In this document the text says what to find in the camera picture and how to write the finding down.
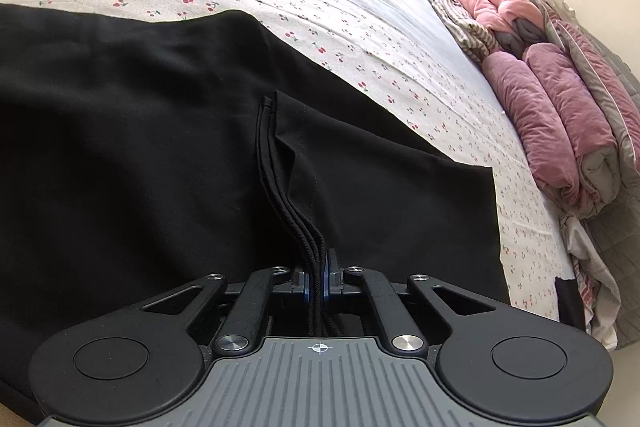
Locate striped cloth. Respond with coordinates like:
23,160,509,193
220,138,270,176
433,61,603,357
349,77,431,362
425,0,497,64

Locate black pants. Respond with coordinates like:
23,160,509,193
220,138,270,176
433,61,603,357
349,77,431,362
0,2,511,414

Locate grey folded quilt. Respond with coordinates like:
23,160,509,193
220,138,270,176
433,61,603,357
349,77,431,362
491,0,640,220

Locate white crumpled cloth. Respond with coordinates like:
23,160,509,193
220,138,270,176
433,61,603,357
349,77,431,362
559,206,623,349

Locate pink fleece blanket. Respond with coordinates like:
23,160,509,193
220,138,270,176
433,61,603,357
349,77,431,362
452,0,547,58

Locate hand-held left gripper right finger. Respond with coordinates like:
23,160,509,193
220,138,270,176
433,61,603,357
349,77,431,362
323,249,499,353

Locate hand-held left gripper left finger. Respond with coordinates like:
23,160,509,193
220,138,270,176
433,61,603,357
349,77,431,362
140,264,314,358

